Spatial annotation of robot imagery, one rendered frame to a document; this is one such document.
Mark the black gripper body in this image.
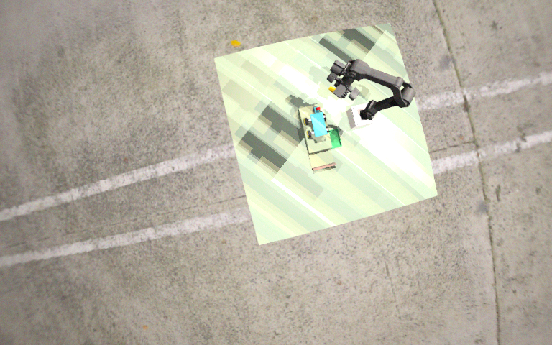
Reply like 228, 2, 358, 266
327, 72, 361, 101

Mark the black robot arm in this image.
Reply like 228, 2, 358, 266
330, 59, 416, 121

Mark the green tray floor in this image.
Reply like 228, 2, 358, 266
329, 130, 340, 148

